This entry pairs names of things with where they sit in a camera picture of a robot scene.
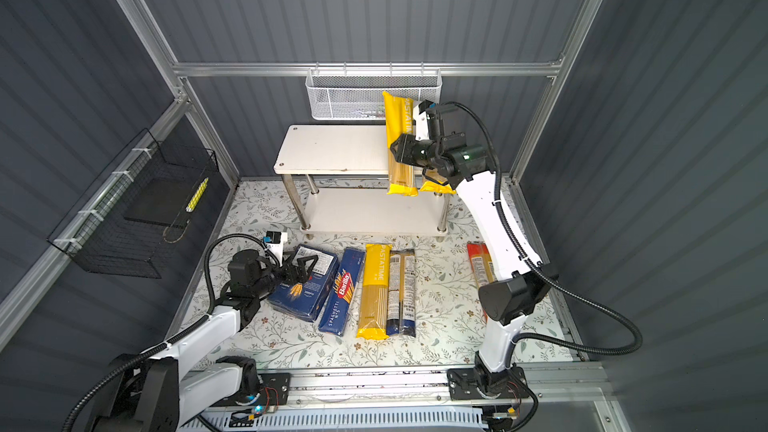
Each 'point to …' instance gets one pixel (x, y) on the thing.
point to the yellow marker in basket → (197, 196)
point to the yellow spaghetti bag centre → (373, 324)
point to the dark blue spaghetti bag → (401, 301)
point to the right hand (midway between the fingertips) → (399, 148)
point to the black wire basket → (147, 198)
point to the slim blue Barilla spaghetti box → (337, 307)
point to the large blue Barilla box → (302, 300)
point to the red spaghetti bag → (482, 267)
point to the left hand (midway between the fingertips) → (304, 255)
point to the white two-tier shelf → (337, 178)
